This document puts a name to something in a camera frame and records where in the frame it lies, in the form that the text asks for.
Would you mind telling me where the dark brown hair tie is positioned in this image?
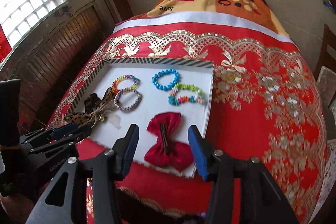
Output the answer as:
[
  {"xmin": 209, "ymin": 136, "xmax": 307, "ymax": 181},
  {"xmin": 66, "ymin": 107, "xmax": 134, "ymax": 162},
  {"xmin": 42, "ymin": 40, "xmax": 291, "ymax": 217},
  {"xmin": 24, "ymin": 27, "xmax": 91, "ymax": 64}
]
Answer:
[{"xmin": 84, "ymin": 93, "xmax": 102, "ymax": 109}]

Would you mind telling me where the white box with striped rim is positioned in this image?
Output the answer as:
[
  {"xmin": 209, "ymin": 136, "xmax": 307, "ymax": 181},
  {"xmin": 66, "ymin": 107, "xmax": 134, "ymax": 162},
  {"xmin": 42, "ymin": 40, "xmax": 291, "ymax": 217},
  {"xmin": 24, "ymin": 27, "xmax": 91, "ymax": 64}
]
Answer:
[{"xmin": 64, "ymin": 57, "xmax": 214, "ymax": 178}]

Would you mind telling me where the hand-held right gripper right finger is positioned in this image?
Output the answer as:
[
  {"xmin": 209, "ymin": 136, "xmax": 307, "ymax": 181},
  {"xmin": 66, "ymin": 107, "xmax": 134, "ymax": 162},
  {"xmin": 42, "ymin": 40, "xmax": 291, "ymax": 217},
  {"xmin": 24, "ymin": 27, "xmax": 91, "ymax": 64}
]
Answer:
[{"xmin": 188, "ymin": 125, "xmax": 300, "ymax": 224}]

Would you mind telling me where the white floral cloth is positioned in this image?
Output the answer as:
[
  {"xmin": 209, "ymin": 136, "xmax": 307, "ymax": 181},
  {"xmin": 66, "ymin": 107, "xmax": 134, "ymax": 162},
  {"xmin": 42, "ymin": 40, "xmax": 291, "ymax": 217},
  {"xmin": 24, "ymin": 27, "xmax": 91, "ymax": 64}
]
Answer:
[{"xmin": 318, "ymin": 143, "xmax": 335, "ymax": 203}]

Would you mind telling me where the red paper window decoration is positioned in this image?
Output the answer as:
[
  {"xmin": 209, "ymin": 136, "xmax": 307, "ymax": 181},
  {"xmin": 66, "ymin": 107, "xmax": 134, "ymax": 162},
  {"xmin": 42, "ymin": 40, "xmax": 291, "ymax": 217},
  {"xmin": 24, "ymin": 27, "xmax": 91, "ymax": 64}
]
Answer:
[{"xmin": 0, "ymin": 25, "xmax": 12, "ymax": 62}]

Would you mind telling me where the multicolour flower bead bracelet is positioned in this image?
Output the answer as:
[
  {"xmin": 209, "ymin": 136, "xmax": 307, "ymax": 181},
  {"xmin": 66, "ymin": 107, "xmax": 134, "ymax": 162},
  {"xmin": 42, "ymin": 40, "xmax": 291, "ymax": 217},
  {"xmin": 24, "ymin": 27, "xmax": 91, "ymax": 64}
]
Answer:
[{"xmin": 168, "ymin": 90, "xmax": 206, "ymax": 107}]

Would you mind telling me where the red bow hair clip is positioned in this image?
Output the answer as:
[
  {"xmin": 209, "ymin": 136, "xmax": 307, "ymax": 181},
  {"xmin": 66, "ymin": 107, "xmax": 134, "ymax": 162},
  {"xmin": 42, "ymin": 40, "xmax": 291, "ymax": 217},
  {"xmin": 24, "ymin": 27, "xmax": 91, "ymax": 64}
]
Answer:
[{"xmin": 144, "ymin": 112, "xmax": 195, "ymax": 172}]

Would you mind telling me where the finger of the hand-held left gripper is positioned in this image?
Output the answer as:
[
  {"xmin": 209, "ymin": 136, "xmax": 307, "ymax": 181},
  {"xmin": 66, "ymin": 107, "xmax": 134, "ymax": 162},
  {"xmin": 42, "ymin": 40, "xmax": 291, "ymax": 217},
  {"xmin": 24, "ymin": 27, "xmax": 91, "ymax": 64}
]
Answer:
[
  {"xmin": 28, "ymin": 125, "xmax": 93, "ymax": 155},
  {"xmin": 20, "ymin": 122, "xmax": 77, "ymax": 147}
]

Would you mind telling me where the rainbow bead bracelet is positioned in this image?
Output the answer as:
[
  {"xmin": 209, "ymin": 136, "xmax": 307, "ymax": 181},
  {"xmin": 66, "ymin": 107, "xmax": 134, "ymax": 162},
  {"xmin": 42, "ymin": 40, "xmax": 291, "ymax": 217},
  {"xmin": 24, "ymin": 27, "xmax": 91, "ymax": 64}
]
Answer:
[{"xmin": 112, "ymin": 75, "xmax": 140, "ymax": 94}]

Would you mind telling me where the wooden chair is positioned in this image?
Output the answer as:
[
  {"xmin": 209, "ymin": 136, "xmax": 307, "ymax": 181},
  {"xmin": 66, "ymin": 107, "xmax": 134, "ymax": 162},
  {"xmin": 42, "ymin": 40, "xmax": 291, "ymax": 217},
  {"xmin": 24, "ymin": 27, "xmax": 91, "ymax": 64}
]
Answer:
[{"xmin": 314, "ymin": 24, "xmax": 336, "ymax": 109}]

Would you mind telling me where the leopard print bow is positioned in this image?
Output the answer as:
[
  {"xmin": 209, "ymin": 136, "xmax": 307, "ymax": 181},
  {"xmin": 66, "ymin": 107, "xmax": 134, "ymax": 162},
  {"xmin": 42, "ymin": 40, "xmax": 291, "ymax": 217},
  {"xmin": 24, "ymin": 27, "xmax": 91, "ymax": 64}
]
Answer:
[{"xmin": 64, "ymin": 88, "xmax": 116, "ymax": 127}]

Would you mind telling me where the wooden door with window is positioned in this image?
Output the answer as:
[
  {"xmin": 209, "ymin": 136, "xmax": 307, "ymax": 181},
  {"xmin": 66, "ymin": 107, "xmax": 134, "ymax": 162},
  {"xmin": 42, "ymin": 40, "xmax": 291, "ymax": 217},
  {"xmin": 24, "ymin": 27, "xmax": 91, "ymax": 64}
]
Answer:
[{"xmin": 0, "ymin": 0, "xmax": 134, "ymax": 130}]

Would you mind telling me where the grey chair cushion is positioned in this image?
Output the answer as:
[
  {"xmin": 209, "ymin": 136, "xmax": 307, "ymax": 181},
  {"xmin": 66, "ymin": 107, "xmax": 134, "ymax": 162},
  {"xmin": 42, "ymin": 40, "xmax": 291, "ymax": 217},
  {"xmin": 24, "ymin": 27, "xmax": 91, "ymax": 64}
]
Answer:
[{"xmin": 316, "ymin": 67, "xmax": 336, "ymax": 109}]

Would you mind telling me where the translucent plastic piece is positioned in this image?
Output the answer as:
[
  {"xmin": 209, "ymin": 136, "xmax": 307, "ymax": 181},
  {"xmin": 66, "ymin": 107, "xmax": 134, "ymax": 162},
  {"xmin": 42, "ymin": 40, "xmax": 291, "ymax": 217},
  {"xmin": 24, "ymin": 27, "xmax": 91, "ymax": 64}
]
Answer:
[{"xmin": 106, "ymin": 114, "xmax": 122, "ymax": 130}]

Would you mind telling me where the wall calendar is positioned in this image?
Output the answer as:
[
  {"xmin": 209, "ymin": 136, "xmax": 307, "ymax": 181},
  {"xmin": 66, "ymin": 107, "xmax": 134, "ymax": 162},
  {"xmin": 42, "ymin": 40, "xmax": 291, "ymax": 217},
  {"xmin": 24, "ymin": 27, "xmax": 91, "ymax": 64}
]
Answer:
[{"xmin": 322, "ymin": 0, "xmax": 336, "ymax": 14}]

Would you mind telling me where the purple bead bracelet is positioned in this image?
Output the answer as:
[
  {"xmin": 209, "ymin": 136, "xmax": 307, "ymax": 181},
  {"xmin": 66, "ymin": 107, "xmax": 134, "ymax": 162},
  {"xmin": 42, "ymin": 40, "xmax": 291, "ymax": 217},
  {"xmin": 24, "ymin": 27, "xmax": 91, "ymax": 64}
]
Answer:
[{"xmin": 114, "ymin": 89, "xmax": 142, "ymax": 112}]

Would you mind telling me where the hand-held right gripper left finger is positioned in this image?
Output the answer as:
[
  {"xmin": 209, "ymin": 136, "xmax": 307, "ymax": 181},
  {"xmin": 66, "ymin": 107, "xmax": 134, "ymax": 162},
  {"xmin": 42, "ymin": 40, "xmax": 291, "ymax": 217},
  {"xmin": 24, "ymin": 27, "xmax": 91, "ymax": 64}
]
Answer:
[{"xmin": 25, "ymin": 124, "xmax": 140, "ymax": 224}]

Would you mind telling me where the green bead bracelet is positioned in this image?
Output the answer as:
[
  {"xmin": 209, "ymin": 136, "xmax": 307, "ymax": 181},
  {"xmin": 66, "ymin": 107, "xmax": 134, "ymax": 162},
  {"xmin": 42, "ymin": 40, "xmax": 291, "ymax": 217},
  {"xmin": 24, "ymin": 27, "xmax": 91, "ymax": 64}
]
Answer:
[{"xmin": 173, "ymin": 83, "xmax": 205, "ymax": 98}]

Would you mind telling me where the blue bead bracelet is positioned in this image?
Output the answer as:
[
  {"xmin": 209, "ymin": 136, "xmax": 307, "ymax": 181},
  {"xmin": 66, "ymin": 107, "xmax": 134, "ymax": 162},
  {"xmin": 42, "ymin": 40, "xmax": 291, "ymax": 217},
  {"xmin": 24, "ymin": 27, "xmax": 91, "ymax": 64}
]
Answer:
[{"xmin": 152, "ymin": 69, "xmax": 182, "ymax": 91}]

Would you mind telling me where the red floral tablecloth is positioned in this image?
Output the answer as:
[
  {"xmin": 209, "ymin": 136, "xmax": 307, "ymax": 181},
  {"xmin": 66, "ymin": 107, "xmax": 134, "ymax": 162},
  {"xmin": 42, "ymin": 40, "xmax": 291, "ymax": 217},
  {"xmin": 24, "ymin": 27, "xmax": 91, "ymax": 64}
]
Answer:
[{"xmin": 46, "ymin": 11, "xmax": 331, "ymax": 224}]

